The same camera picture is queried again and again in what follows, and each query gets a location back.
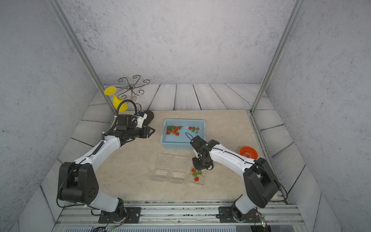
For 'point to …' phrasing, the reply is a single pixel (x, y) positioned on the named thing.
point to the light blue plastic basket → (171, 141)
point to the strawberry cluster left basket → (174, 129)
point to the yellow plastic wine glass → (111, 91)
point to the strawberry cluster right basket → (193, 129)
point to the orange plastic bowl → (249, 152)
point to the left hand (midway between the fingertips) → (154, 129)
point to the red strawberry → (195, 173)
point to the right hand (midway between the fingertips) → (199, 167)
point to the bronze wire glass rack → (133, 86)
